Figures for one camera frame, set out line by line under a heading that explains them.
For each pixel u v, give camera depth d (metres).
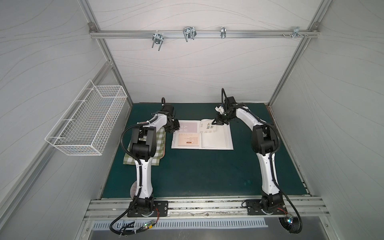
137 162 0.58
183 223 0.70
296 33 0.77
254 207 0.74
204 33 0.77
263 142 0.61
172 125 0.91
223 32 0.78
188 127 1.04
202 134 1.01
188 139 0.99
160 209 0.73
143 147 0.58
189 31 0.76
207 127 1.01
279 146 0.54
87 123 0.69
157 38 0.78
